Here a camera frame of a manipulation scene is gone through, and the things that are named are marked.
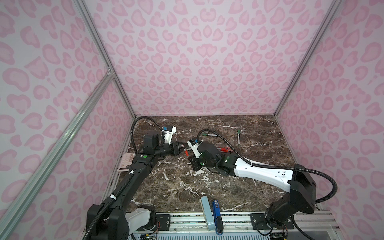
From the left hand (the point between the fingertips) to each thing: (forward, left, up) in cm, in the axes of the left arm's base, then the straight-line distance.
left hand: (186, 143), depth 76 cm
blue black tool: (-31, -15, -20) cm, 40 cm away
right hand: (-6, -1, -5) cm, 7 cm away
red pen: (-4, 0, -2) cm, 5 cm away
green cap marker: (+22, -13, -23) cm, 34 cm away
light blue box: (-28, -9, -19) cm, 35 cm away
